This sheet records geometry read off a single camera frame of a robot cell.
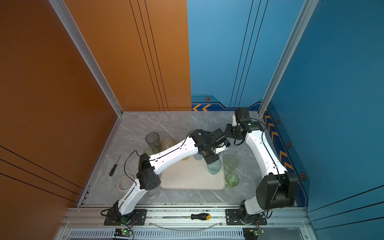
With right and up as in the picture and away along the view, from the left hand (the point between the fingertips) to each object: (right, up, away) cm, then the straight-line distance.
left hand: (213, 155), depth 80 cm
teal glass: (+1, -8, +6) cm, 10 cm away
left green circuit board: (-45, -35, -9) cm, 57 cm away
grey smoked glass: (-37, +8, +14) cm, 40 cm away
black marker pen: (-60, -9, +11) cm, 61 cm away
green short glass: (+11, -15, +4) cm, 19 cm away
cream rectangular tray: (-11, -13, +7) cm, 18 cm away
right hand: (+8, +13, +3) cm, 16 cm away
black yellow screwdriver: (-8, -28, -8) cm, 30 cm away
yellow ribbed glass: (-27, +6, +9) cm, 29 cm away
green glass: (-36, +1, +9) cm, 37 cm away
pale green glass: (+11, -5, +7) cm, 15 cm away
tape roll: (-50, -17, +5) cm, 53 cm away
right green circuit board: (+17, -35, -11) cm, 40 cm away
